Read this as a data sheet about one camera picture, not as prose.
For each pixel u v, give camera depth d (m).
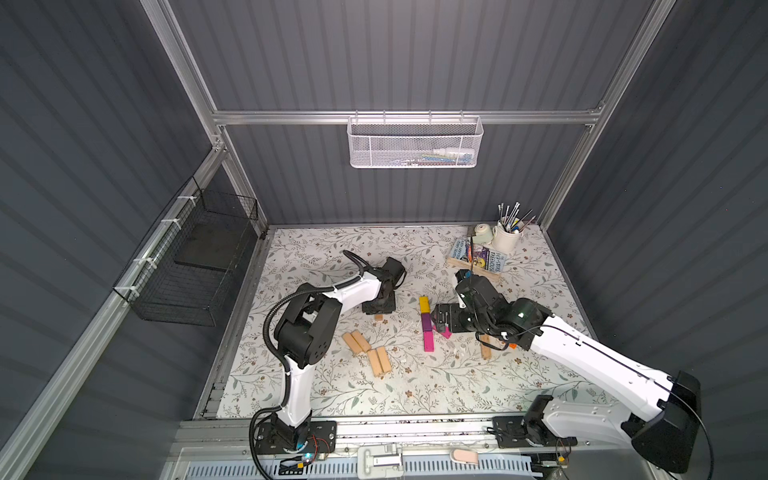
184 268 0.73
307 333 0.53
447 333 0.91
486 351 0.87
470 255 1.09
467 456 0.69
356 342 0.89
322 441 0.72
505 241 1.08
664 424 0.38
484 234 1.08
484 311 0.56
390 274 0.79
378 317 0.96
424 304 0.99
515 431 0.74
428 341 0.89
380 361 0.85
